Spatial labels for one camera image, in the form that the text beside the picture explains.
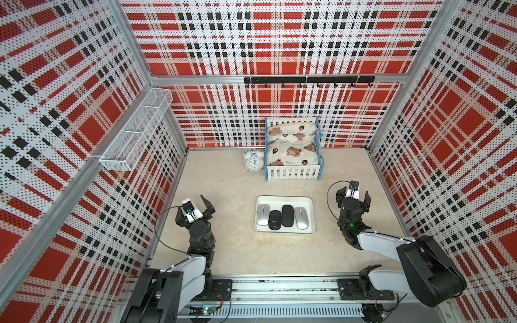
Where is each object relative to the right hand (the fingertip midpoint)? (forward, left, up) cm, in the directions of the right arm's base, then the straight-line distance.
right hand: (358, 189), depth 86 cm
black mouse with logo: (-9, +36, -11) cm, 39 cm away
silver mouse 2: (-8, +24, -12) cm, 28 cm away
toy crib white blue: (+16, +25, -9) cm, 32 cm away
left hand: (-6, +70, +1) cm, 70 cm away
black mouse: (-7, +31, -12) cm, 34 cm away
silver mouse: (-6, +42, -11) cm, 44 cm away
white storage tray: (+1, +35, -13) cm, 38 cm away
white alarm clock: (+22, +47, -5) cm, 52 cm away
